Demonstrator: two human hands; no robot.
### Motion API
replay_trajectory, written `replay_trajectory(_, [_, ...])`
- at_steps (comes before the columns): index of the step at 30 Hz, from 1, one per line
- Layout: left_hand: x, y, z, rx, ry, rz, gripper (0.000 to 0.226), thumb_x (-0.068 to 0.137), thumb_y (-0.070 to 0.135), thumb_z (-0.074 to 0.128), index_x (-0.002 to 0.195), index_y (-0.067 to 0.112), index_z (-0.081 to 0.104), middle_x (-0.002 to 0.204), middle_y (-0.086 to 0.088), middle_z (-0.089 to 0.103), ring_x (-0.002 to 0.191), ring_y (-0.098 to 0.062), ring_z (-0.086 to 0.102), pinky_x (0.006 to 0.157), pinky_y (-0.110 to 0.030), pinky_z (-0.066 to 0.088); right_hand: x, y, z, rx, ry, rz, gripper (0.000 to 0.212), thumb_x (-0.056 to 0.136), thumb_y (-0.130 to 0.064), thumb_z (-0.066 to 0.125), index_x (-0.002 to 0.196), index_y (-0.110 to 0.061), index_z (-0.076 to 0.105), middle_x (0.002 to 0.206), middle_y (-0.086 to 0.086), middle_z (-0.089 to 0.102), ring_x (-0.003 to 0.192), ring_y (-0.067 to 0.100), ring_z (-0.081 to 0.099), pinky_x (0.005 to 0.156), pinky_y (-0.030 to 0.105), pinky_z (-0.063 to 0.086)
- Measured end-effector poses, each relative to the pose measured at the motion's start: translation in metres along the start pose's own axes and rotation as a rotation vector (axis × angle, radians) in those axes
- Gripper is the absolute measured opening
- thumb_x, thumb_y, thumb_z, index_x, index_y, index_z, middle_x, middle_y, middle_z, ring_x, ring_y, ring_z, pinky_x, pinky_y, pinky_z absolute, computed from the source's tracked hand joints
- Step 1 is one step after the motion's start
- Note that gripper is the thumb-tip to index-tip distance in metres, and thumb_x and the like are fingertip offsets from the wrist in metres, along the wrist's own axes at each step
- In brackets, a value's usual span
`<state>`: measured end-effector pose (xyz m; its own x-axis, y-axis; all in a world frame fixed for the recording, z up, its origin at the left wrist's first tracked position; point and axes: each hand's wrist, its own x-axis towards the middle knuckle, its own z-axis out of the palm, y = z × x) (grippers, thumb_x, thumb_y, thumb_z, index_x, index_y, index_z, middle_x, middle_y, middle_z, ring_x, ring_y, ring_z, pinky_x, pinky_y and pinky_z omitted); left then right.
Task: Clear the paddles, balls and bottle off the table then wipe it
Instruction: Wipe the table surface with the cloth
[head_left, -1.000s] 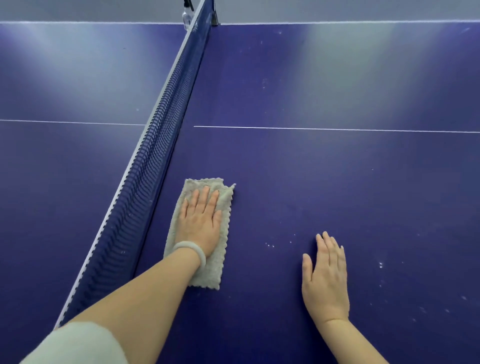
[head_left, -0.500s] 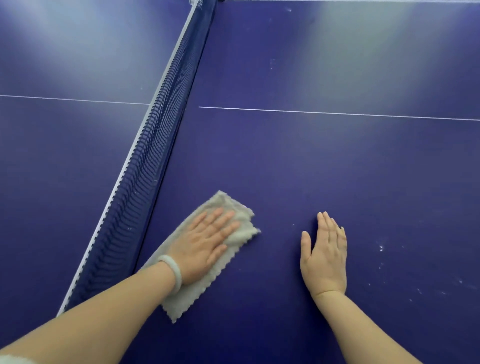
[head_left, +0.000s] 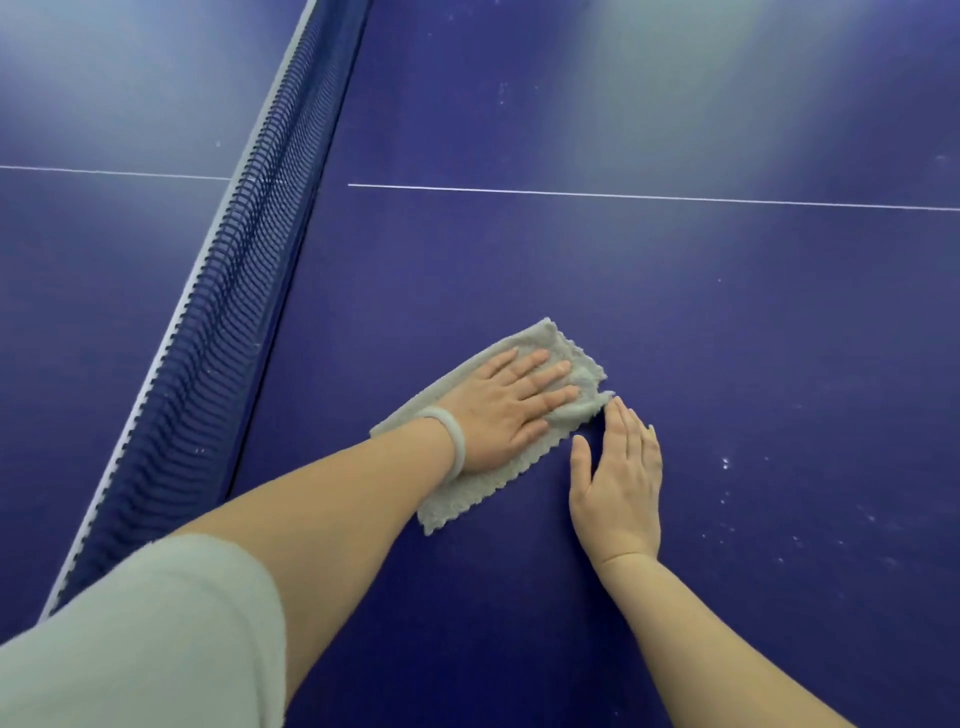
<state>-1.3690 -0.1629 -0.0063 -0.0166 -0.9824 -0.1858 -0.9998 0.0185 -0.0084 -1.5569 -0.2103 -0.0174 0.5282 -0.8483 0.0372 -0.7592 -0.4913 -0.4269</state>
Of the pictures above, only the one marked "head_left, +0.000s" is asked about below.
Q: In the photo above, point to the person's left forearm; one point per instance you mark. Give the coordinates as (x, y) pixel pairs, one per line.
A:
(322, 525)

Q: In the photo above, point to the white shirt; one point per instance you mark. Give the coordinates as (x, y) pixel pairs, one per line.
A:
(150, 637)

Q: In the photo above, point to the white jade bangle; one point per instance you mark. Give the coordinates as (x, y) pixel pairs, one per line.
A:
(450, 427)

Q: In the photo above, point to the blue table tennis table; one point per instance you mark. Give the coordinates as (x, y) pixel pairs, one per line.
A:
(675, 300)

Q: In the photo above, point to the blue table net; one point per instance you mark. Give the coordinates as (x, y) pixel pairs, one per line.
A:
(225, 300)

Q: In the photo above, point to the person's right hand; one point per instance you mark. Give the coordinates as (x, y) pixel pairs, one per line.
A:
(619, 495)

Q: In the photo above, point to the person's left hand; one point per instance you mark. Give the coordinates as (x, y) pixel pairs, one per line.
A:
(502, 409)

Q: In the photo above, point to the person's right forearm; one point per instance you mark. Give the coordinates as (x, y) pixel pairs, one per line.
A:
(705, 652)

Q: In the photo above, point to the grey cleaning cloth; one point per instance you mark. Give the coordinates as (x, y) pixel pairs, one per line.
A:
(540, 334)

